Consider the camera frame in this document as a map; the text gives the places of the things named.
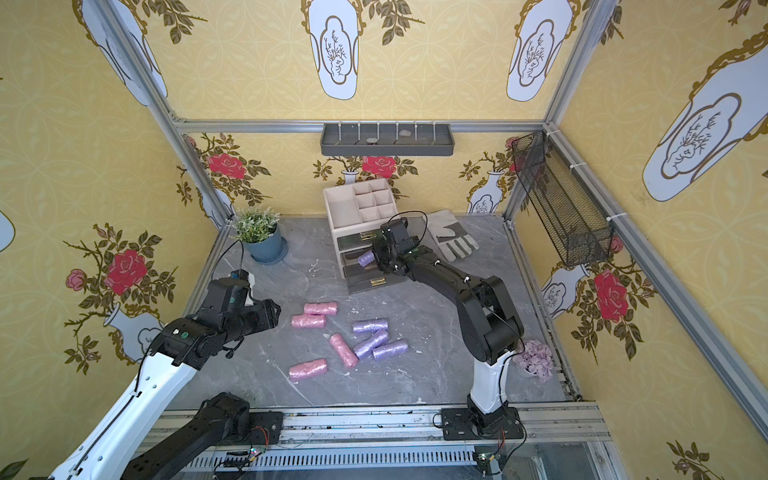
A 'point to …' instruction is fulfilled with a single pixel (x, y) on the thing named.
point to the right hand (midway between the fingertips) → (365, 251)
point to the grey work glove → (452, 239)
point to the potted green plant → (258, 229)
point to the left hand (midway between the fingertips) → (276, 310)
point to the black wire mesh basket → (581, 231)
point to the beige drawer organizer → (356, 212)
